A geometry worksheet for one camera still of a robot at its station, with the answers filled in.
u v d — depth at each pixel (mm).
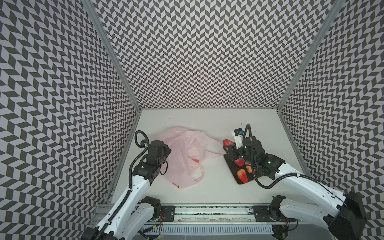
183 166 803
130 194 463
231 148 660
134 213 556
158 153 575
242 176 806
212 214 738
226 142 758
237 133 664
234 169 864
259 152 566
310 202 455
